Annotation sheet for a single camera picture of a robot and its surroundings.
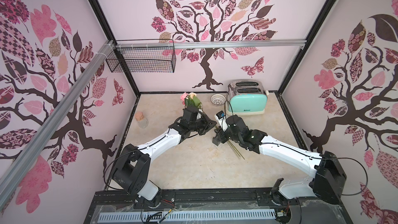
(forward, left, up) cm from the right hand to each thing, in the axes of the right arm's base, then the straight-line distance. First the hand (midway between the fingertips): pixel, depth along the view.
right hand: (216, 127), depth 80 cm
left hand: (+1, -1, 0) cm, 1 cm away
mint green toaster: (+23, -21, -2) cm, 32 cm away
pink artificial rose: (+17, +17, +3) cm, 24 cm away
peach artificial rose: (+13, +10, +5) cm, 18 cm away
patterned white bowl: (+34, -5, -16) cm, 38 cm away
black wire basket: (+49, +55, +10) cm, 75 cm away
